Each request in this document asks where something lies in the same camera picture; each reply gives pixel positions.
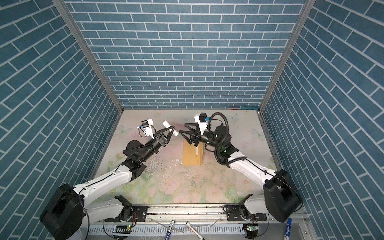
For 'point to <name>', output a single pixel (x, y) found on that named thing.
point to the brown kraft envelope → (192, 155)
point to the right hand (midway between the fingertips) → (181, 128)
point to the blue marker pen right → (287, 232)
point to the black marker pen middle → (197, 233)
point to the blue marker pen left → (171, 227)
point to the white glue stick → (167, 124)
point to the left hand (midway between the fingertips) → (174, 129)
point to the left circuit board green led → (123, 229)
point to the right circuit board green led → (252, 230)
